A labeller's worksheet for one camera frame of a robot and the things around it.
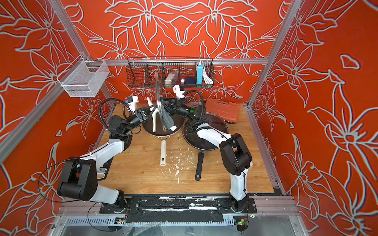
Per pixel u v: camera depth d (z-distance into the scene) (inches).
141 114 25.9
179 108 24.4
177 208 28.6
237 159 19.4
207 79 35.8
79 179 34.3
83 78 36.1
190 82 38.4
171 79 36.1
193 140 39.1
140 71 38.2
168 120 25.9
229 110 43.3
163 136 36.3
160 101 22.6
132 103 26.9
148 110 27.4
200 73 33.7
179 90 26.5
